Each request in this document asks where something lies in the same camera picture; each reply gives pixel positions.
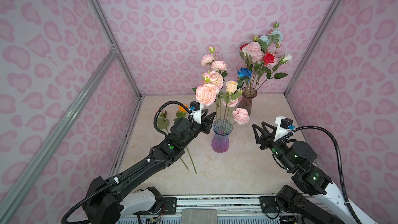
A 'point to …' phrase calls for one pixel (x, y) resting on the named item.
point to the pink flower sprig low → (241, 116)
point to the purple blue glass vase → (222, 128)
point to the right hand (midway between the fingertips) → (256, 124)
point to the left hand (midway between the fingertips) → (213, 109)
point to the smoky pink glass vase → (246, 100)
